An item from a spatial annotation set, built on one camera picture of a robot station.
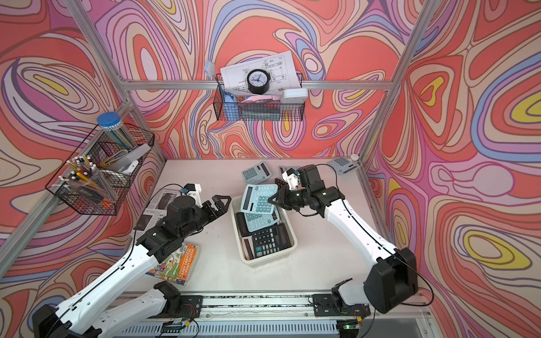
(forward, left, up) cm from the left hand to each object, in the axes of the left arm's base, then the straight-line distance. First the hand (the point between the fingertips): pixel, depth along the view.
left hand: (227, 202), depth 74 cm
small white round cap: (+48, -65, -24) cm, 84 cm away
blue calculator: (+2, -9, -18) cm, 20 cm away
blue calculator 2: (+33, -8, -21) cm, 40 cm away
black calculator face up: (+2, -3, -19) cm, 19 cm away
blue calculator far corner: (+39, -55, -21) cm, 71 cm away
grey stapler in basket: (+10, +35, +10) cm, 38 cm away
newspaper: (+10, +38, -21) cm, 44 cm away
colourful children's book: (-16, +19, -20) cm, 32 cm away
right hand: (0, -16, -2) cm, 16 cm away
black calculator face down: (-7, -15, -17) cm, 24 cm away
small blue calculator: (+5, -10, -4) cm, 12 cm away
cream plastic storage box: (0, -22, -10) cm, 24 cm away
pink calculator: (-9, -7, -19) cm, 22 cm away
